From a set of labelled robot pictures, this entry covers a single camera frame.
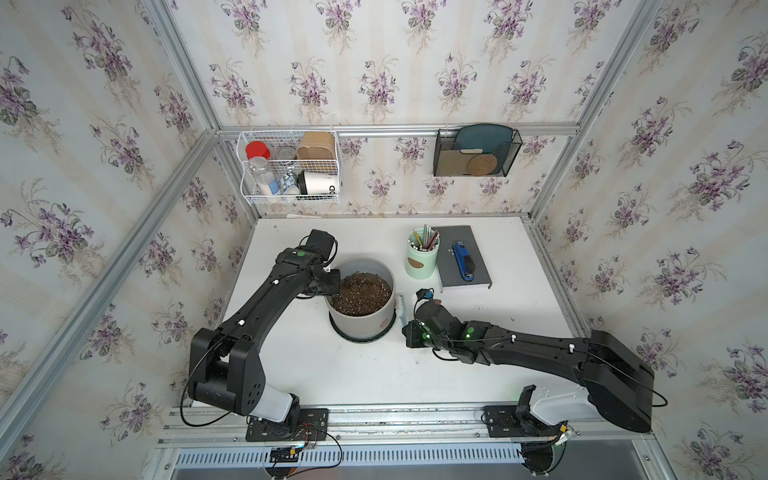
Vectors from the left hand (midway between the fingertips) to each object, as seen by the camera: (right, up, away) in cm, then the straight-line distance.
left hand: (336, 290), depth 84 cm
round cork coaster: (+47, +40, +14) cm, 63 cm away
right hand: (+19, -11, -3) cm, 22 cm away
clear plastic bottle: (-23, +34, +6) cm, 42 cm away
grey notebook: (+36, +3, +14) cm, 39 cm away
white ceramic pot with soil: (+8, -4, 0) cm, 10 cm away
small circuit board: (-10, -38, -13) cm, 42 cm away
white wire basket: (-16, +38, +9) cm, 42 cm away
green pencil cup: (+26, +10, +8) cm, 28 cm away
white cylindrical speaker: (-7, +33, +8) cm, 34 cm away
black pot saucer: (+8, -14, +1) cm, 17 cm away
